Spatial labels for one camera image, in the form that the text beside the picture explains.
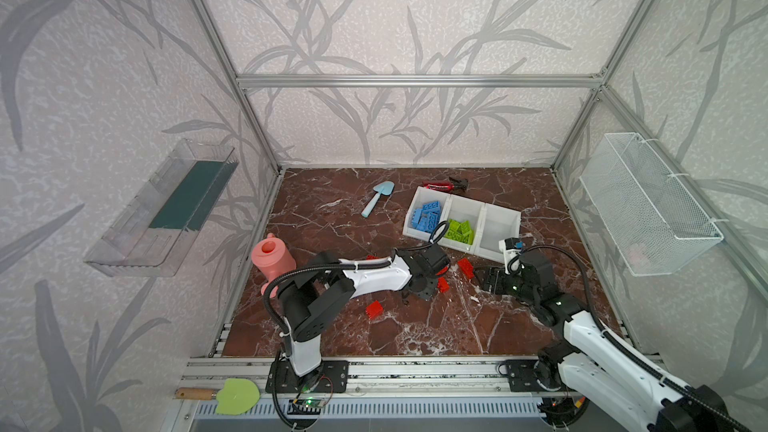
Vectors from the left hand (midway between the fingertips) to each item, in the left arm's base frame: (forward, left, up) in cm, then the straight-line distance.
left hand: (427, 279), depth 89 cm
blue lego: (+19, -1, +3) cm, 19 cm away
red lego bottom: (-9, +15, +1) cm, 18 cm away
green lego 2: (+15, -13, +3) cm, 20 cm away
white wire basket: (-2, -45, +35) cm, 57 cm away
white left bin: (+29, +1, +3) cm, 29 cm away
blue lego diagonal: (+22, +3, +1) cm, 22 cm away
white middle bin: (+22, -14, +1) cm, 26 cm away
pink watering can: (+1, +43, +10) cm, 44 cm away
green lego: (+15, -9, +3) cm, 18 cm away
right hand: (+2, -15, +8) cm, 17 cm away
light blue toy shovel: (+36, +14, 0) cm, 39 cm away
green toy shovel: (-30, +47, -1) cm, 56 cm away
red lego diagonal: (+4, -12, +1) cm, 13 cm away
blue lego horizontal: (+26, -3, +2) cm, 26 cm away
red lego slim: (-2, -4, 0) cm, 5 cm away
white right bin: (+20, -25, +1) cm, 32 cm away
